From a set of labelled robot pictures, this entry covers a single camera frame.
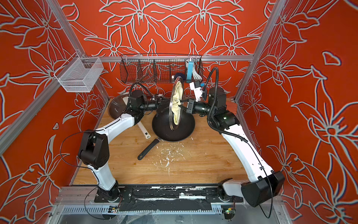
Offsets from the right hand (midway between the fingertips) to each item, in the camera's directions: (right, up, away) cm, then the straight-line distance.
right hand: (174, 103), depth 62 cm
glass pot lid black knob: (-1, -11, +6) cm, 13 cm away
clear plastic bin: (-65, +21, +30) cm, 75 cm away
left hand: (-2, +2, +12) cm, 12 cm away
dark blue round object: (+4, +23, +35) cm, 42 cm away
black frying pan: (-9, -16, +38) cm, 42 cm away
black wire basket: (-11, +28, +38) cm, 48 cm away
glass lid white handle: (-52, +2, +59) cm, 79 cm away
